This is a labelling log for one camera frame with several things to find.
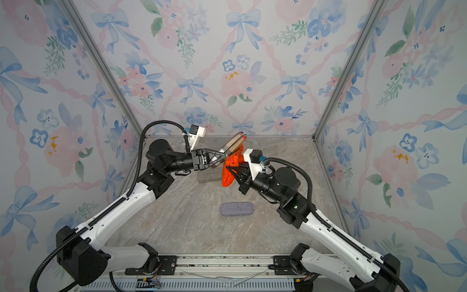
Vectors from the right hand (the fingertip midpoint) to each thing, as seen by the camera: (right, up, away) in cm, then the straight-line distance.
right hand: (230, 164), depth 60 cm
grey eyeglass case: (-11, -7, +38) cm, 40 cm away
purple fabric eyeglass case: (+2, -22, +26) cm, 34 cm away
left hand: (-2, +2, -2) cm, 3 cm away
